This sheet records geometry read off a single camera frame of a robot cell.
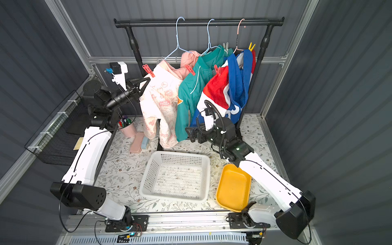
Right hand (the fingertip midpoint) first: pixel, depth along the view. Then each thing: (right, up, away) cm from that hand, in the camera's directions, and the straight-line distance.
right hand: (195, 125), depth 68 cm
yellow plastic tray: (+21, -34, +16) cm, 43 cm away
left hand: (-18, +18, -10) cm, 28 cm away
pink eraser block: (-41, -11, +34) cm, 54 cm away
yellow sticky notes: (-56, -9, +4) cm, 57 cm away
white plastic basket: (-11, -30, +21) cm, 38 cm away
